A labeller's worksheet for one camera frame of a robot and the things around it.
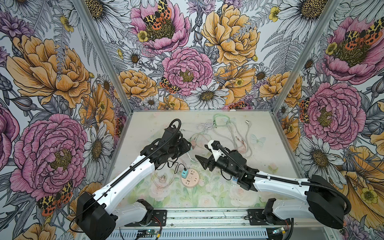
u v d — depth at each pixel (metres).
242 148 1.00
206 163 0.66
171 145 0.59
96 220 0.38
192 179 0.85
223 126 1.12
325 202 0.42
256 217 0.74
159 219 0.73
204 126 1.09
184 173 0.82
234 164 0.48
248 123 1.12
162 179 0.85
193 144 1.01
